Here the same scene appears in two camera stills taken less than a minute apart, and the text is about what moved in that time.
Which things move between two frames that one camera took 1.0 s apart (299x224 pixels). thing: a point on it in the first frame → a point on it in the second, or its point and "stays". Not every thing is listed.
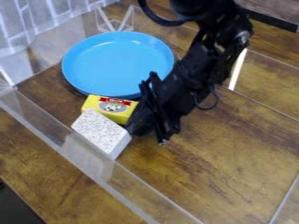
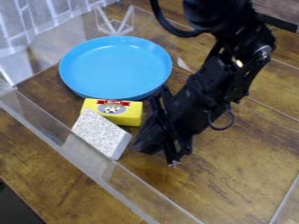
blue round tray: x=108 y=65 stays
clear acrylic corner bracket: x=114 y=25 stays
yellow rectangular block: x=114 y=109 stays
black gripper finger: x=142 y=123 → x=153 y=141
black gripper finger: x=144 y=109 → x=154 y=125
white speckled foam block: x=102 y=133 stays
